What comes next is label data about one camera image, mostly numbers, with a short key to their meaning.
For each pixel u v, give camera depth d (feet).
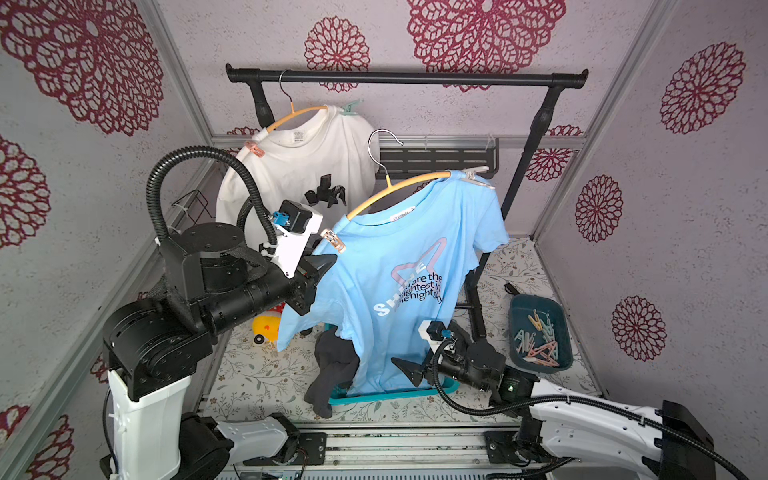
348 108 2.17
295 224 1.12
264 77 1.80
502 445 2.41
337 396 2.59
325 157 2.28
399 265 1.71
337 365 2.50
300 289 1.25
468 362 1.79
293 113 1.96
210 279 0.95
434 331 1.88
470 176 1.60
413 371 1.99
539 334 3.05
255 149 1.88
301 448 2.40
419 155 3.17
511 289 3.47
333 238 1.38
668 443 1.35
